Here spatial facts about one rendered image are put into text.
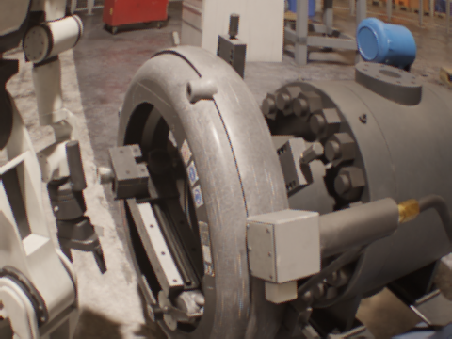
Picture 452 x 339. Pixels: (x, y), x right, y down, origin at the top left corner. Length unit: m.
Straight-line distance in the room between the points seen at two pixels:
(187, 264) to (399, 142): 0.55
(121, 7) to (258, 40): 1.91
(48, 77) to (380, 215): 0.68
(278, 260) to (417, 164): 0.55
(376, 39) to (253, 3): 3.50
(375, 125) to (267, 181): 0.39
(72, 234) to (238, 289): 0.39
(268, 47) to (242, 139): 4.27
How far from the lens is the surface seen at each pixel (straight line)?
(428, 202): 1.16
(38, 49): 1.07
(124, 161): 1.36
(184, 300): 1.27
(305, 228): 0.92
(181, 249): 1.35
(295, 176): 1.01
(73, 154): 1.14
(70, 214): 1.18
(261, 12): 5.19
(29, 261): 1.00
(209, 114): 1.05
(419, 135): 1.40
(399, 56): 1.75
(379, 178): 1.26
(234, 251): 1.01
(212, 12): 5.04
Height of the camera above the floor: 1.26
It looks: 22 degrees down
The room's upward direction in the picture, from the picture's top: 4 degrees clockwise
